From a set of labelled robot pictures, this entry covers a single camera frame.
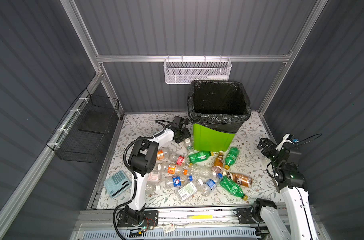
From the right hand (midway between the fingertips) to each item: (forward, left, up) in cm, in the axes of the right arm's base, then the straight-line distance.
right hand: (271, 144), depth 74 cm
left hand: (+19, +41, -18) cm, 49 cm away
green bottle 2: (-14, +19, -20) cm, 31 cm away
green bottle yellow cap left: (+3, +36, -18) cm, 40 cm away
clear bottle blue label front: (-15, +31, -20) cm, 40 cm away
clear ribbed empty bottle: (-15, +62, -21) cm, 67 cm away
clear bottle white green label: (-17, +44, -19) cm, 51 cm away
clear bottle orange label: (+5, +55, -20) cm, 59 cm away
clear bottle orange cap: (-5, +51, -17) cm, 54 cm away
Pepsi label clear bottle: (-12, +48, -17) cm, 52 cm away
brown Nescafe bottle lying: (-12, +11, -18) cm, 24 cm away
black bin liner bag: (+32, +18, -3) cm, 37 cm away
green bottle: (+2, +16, -18) cm, 24 cm away
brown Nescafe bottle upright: (-1, +24, -17) cm, 29 cm away
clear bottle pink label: (-9, +61, -17) cm, 64 cm away
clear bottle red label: (+1, +46, -18) cm, 49 cm away
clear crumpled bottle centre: (-7, +34, -16) cm, 39 cm away
